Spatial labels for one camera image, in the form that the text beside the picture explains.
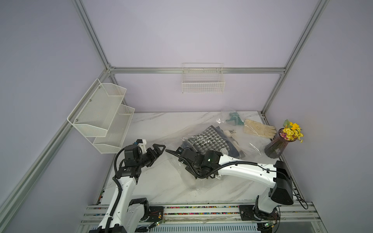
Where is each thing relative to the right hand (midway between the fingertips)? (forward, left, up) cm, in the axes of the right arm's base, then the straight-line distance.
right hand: (194, 161), depth 77 cm
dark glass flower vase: (+11, -51, -6) cm, 52 cm away
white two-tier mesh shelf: (+26, +56, +8) cm, 62 cm away
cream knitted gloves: (+34, -50, -15) cm, 62 cm away
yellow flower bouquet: (+12, -53, +9) cm, 55 cm away
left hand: (+6, +19, +1) cm, 19 cm away
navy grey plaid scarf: (+9, -23, -4) cm, 25 cm away
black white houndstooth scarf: (+15, -10, 0) cm, 18 cm away
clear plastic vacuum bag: (+27, -29, -13) cm, 42 cm away
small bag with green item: (+44, -30, -13) cm, 55 cm away
